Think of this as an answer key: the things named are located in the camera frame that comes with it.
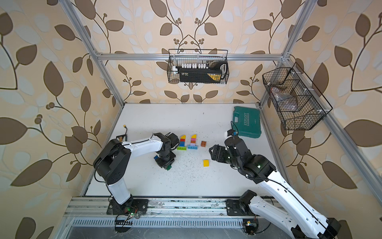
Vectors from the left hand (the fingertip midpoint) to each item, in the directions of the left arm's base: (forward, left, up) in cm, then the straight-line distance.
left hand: (172, 165), depth 88 cm
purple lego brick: (+14, -12, +1) cm, 18 cm away
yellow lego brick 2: (+20, -5, -1) cm, 21 cm away
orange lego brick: (+14, -19, +1) cm, 23 cm away
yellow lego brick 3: (+21, -12, -1) cm, 24 cm away
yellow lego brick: (+2, -20, 0) cm, 20 cm away
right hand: (-1, -23, +21) cm, 31 cm away
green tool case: (+30, -50, +5) cm, 59 cm away
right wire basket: (+18, -65, +35) cm, 76 cm away
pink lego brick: (+18, -12, 0) cm, 21 cm away
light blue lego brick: (+11, -12, +1) cm, 16 cm away
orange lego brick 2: (+16, -12, +1) cm, 20 cm away
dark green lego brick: (-3, +2, +4) cm, 5 cm away
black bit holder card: (+20, +37, 0) cm, 42 cm away
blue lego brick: (+5, +11, +1) cm, 12 cm away
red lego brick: (+16, -5, +2) cm, 17 cm away
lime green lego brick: (+11, -5, +1) cm, 12 cm away
